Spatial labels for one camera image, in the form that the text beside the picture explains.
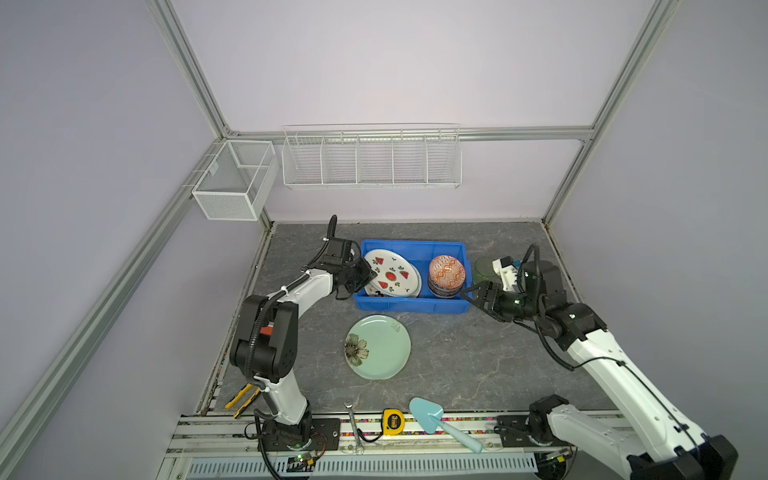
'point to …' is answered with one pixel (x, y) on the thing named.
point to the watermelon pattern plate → (396, 276)
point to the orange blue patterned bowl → (447, 272)
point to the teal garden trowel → (429, 418)
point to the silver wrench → (359, 446)
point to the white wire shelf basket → (377, 156)
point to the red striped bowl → (445, 293)
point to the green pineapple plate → (377, 346)
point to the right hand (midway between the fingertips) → (468, 299)
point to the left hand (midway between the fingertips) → (380, 275)
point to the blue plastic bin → (423, 252)
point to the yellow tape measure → (393, 422)
